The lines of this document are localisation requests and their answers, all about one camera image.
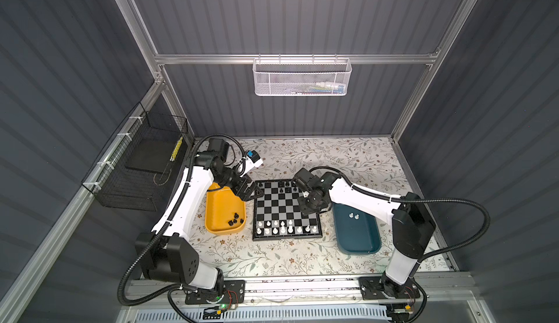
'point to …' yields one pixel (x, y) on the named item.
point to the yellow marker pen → (176, 149)
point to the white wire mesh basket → (298, 77)
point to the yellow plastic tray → (225, 213)
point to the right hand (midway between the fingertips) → (307, 210)
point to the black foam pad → (153, 155)
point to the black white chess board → (279, 214)
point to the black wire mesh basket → (135, 170)
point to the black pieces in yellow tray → (236, 216)
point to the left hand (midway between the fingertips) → (253, 187)
